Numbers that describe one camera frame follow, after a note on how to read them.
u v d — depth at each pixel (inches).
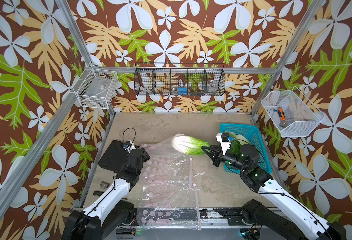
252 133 39.6
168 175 34.6
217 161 23.8
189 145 26.0
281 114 33.2
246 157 20.9
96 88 33.8
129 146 28.3
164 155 36.4
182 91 36.8
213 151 24.9
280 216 22.0
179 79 38.7
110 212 22.6
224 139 23.1
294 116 32.1
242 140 37.8
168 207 30.1
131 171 25.1
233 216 29.4
